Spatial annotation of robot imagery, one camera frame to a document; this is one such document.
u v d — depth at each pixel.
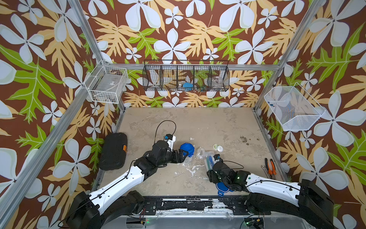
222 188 0.80
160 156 0.59
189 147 0.81
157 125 1.11
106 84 0.86
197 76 0.96
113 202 0.46
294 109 0.82
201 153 0.90
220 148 0.95
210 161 0.84
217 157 0.77
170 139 0.70
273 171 0.86
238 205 0.73
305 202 0.42
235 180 0.62
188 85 0.95
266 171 0.87
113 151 0.87
